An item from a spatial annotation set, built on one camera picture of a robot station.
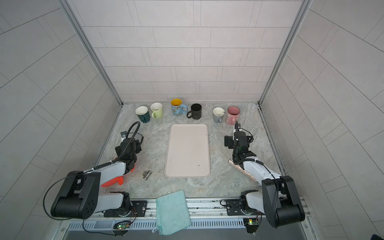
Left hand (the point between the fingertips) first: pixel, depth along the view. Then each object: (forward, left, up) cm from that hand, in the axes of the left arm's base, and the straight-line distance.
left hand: (133, 140), depth 91 cm
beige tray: (-6, -34, -3) cm, 34 cm away
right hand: (+2, -62, +3) cm, 62 cm away
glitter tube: (-19, -64, 0) cm, 67 cm away
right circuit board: (-41, -65, -4) cm, 77 cm away
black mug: (+21, -38, +1) cm, 44 cm away
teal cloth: (-37, -28, -3) cm, 47 cm away
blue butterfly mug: (+23, -26, +3) cm, 35 cm away
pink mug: (+16, -63, +6) cm, 65 cm away
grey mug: (+18, -53, +3) cm, 56 cm away
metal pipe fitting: (-19, -12, -3) cm, 23 cm away
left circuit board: (-42, -7, 0) cm, 43 cm away
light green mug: (+21, -12, +5) cm, 24 cm away
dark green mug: (+19, -2, +4) cm, 19 cm away
